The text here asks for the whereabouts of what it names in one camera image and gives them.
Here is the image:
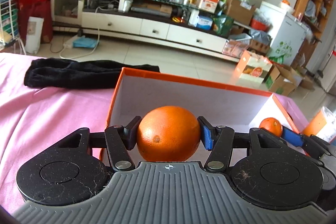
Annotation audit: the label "small tangerine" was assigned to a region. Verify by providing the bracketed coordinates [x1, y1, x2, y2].
[259, 117, 282, 137]

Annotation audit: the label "large orange fruit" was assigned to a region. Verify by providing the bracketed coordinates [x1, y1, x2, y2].
[137, 106, 201, 161]

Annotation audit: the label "pink floral bed sheet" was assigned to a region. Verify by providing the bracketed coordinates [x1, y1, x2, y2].
[0, 52, 310, 214]

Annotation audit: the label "open brown cardboard box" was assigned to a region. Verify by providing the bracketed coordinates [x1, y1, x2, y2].
[265, 63, 303, 96]

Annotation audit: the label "orange cardboard shoe box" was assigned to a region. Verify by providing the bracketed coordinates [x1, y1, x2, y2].
[106, 68, 307, 133]

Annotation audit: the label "black folded cloth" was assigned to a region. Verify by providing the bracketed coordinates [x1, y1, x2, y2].
[24, 58, 160, 90]

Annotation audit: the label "orange white fruit carton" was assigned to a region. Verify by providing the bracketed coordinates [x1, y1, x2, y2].
[235, 51, 273, 84]

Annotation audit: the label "white mini fridge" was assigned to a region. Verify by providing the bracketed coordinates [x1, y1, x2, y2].
[259, 1, 308, 66]

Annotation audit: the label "blue cloth on floor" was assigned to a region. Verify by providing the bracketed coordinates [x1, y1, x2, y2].
[72, 36, 98, 49]

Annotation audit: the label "white paper bag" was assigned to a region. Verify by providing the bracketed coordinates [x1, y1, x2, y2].
[25, 16, 44, 55]

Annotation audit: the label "wooden bookshelf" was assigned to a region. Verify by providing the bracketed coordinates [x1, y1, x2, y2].
[294, 0, 334, 65]

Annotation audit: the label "green snack bag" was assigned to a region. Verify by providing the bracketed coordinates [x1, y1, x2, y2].
[212, 14, 234, 38]

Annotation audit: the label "blue tissue pack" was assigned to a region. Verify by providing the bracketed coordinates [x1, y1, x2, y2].
[196, 15, 213, 30]

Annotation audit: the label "white low tv cabinet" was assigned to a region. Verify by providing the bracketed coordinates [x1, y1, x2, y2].
[77, 0, 240, 62]

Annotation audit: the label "red shopping bag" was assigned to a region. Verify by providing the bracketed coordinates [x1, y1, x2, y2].
[17, 0, 53, 43]

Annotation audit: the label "orange white medicine box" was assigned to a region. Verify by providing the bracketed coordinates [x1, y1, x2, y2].
[198, 0, 219, 14]

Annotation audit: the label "white wire trolley rack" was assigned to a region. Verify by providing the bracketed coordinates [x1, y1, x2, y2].
[0, 0, 26, 55]

